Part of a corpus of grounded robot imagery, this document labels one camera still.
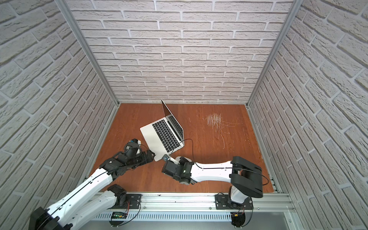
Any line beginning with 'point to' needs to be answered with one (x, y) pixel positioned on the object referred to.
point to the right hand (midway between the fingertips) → (175, 168)
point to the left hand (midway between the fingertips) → (149, 152)
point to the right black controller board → (237, 219)
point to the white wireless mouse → (178, 158)
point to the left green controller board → (119, 215)
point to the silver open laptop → (164, 136)
